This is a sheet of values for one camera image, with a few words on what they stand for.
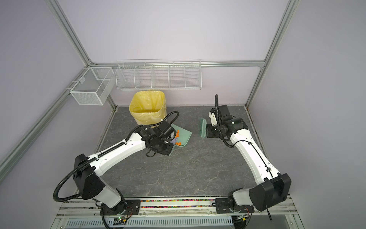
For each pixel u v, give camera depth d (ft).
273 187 1.26
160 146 2.12
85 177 1.31
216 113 1.93
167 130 2.04
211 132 2.23
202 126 2.84
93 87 3.26
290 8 2.31
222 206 2.42
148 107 3.37
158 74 3.26
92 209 2.48
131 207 2.42
